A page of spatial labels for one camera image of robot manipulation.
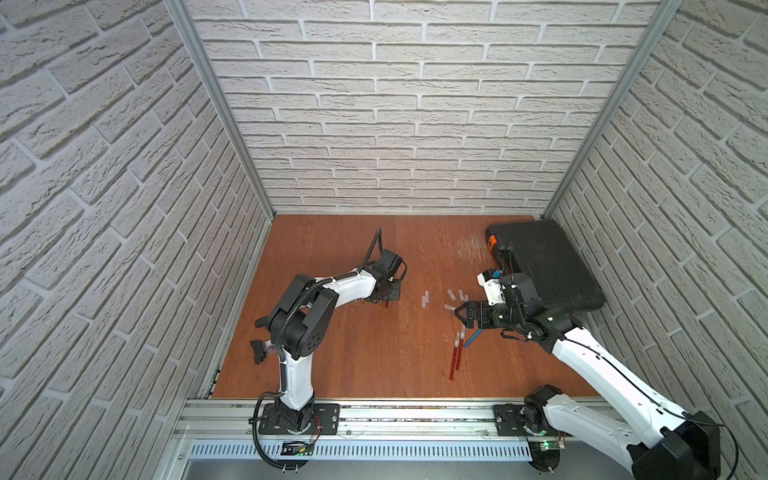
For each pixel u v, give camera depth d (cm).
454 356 85
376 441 71
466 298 96
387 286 76
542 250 100
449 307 94
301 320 50
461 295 97
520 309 59
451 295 97
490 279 71
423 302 95
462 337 87
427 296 97
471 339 87
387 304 94
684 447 37
